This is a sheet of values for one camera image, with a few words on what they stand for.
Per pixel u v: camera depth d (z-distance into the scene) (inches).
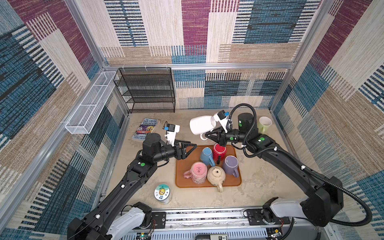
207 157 33.6
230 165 32.7
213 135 27.5
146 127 42.6
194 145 25.9
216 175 30.8
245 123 22.7
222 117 24.8
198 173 30.1
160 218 29.2
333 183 16.7
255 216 29.1
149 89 42.8
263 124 38.9
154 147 21.4
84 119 28.1
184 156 24.3
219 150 34.2
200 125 27.0
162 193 29.3
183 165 36.2
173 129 24.6
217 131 25.8
